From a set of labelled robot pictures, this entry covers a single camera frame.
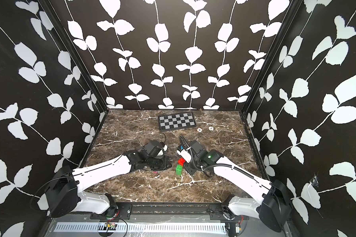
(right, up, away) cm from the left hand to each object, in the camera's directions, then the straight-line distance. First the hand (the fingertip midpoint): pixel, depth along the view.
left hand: (174, 165), depth 78 cm
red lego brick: (+4, +1, +1) cm, 4 cm away
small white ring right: (+27, +18, +33) cm, 46 cm away
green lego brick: (+3, -4, +4) cm, 6 cm away
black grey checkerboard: (0, +24, +33) cm, 40 cm away
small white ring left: (+17, +17, +31) cm, 39 cm away
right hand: (+6, +1, +1) cm, 6 cm away
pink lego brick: (-12, -7, +10) cm, 17 cm away
